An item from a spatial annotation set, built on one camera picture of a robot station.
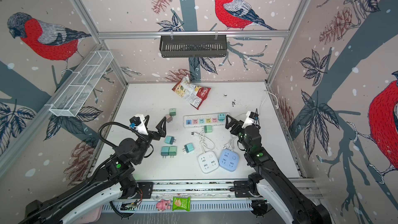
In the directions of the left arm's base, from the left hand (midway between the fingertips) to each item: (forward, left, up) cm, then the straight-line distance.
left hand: (156, 118), depth 69 cm
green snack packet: (-30, -11, -25) cm, 40 cm away
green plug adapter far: (+21, -1, -26) cm, 34 cm away
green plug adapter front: (-5, -4, -26) cm, 27 cm away
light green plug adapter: (+8, -24, -25) cm, 35 cm away
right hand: (+5, -36, -10) cm, 38 cm away
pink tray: (-34, +27, -25) cm, 51 cm away
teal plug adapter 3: (-4, -13, -25) cm, 28 cm away
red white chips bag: (+33, -15, -22) cm, 43 cm away
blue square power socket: (-11, -35, -25) cm, 44 cm away
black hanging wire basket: (+58, -15, +1) cm, 60 cm away
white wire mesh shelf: (+6, +42, +4) cm, 42 cm away
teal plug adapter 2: (0, -2, -24) cm, 24 cm away
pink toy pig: (-30, -2, -25) cm, 39 cm away
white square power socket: (-12, -24, -24) cm, 36 cm away
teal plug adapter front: (-6, 0, -25) cm, 25 cm away
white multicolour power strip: (+13, -20, -24) cm, 33 cm away
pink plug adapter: (+16, +1, -25) cm, 30 cm away
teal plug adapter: (+13, -33, -21) cm, 41 cm away
